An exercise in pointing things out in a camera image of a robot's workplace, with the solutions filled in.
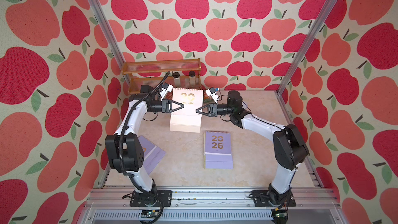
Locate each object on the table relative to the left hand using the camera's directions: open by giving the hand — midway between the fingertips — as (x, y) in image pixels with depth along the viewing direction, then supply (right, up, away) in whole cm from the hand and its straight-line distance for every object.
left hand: (182, 109), depth 74 cm
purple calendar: (+18, -23, +12) cm, 32 cm away
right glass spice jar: (+4, +20, +24) cm, 31 cm away
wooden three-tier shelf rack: (-3, +25, +37) cm, 45 cm away
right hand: (+7, -2, +2) cm, 8 cm away
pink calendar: (+2, -5, 0) cm, 5 cm away
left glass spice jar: (-6, +19, +23) cm, 31 cm away
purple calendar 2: (-19, -27, +15) cm, 36 cm away
